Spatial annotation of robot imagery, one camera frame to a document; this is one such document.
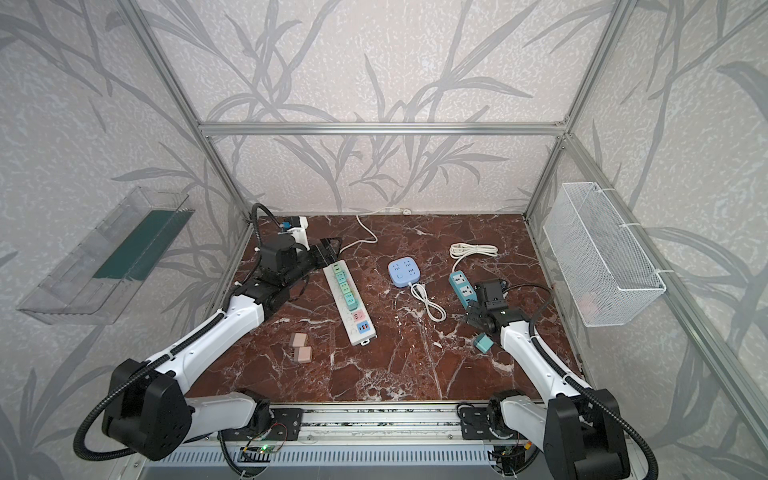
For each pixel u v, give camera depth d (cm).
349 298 89
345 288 91
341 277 94
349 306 89
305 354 83
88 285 63
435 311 94
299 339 87
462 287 97
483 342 85
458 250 108
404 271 101
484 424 73
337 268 96
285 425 72
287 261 61
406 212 124
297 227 72
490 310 65
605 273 62
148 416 40
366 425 75
